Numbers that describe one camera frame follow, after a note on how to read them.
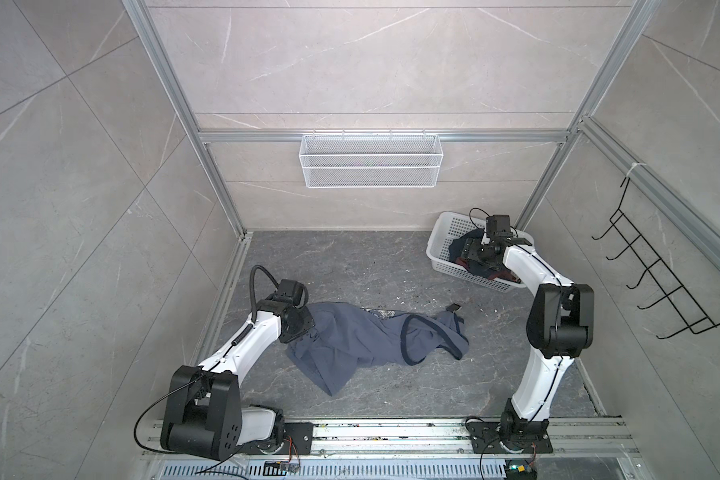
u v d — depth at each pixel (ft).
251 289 2.08
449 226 3.75
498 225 2.55
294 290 2.30
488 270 2.68
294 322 2.12
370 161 3.30
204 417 1.34
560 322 1.71
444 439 2.45
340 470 2.30
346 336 2.81
